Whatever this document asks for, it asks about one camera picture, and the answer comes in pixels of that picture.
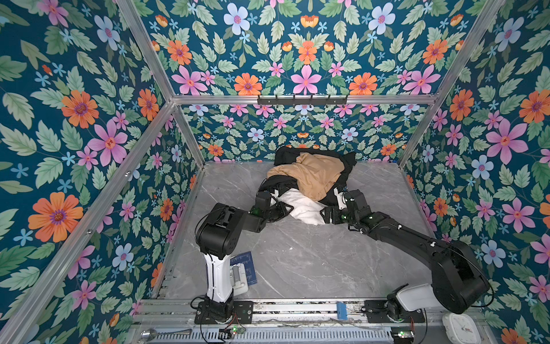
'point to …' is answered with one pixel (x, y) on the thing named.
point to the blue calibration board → (245, 258)
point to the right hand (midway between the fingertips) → (329, 208)
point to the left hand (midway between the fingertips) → (296, 203)
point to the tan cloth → (316, 174)
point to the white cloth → (308, 211)
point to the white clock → (460, 329)
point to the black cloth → (286, 155)
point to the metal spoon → (151, 334)
